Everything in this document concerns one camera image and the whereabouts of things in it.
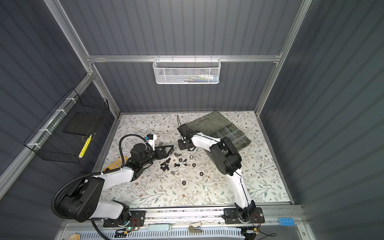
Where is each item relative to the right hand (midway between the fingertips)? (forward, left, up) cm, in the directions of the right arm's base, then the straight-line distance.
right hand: (184, 145), depth 101 cm
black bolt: (-15, +4, +1) cm, 15 cm away
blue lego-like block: (-44, -52, +1) cm, 68 cm away
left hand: (-9, +7, +13) cm, 17 cm away
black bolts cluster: (-15, +10, +1) cm, 18 cm away
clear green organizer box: (+19, -24, 0) cm, 30 cm away
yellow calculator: (-14, +41, +3) cm, 43 cm away
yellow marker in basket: (-18, +43, +28) cm, 55 cm away
